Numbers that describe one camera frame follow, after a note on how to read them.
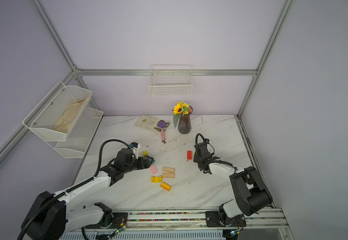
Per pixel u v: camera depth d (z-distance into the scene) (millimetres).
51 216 404
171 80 952
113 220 727
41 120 675
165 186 845
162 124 1137
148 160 771
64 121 766
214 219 734
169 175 881
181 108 885
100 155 618
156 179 863
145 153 972
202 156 717
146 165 763
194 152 1006
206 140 821
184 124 1021
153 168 905
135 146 776
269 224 737
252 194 439
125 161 660
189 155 983
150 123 1149
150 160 800
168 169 908
